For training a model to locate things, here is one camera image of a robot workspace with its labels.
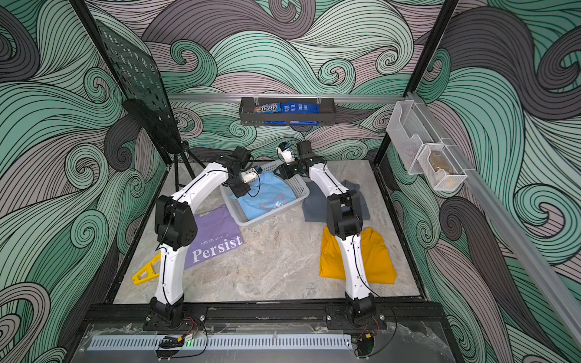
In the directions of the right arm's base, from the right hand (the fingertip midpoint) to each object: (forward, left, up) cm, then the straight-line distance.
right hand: (284, 168), depth 102 cm
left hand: (-10, +19, +1) cm, 21 cm away
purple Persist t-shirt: (-28, +28, -10) cm, 41 cm away
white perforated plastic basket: (-8, -7, -5) cm, 12 cm away
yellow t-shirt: (-40, -36, -11) cm, 55 cm away
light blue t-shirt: (-9, +8, -9) cm, 15 cm away
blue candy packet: (+13, -2, +24) cm, 27 cm away
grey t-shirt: (-11, -14, -12) cm, 22 cm away
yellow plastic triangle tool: (-43, +51, -10) cm, 68 cm away
